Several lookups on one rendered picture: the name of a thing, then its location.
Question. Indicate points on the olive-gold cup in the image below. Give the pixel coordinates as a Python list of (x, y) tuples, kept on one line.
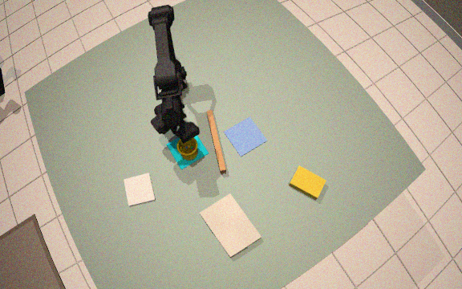
[(187, 154)]

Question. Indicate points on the yellow rectangular block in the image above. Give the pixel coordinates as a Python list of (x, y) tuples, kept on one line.
[(307, 183)]

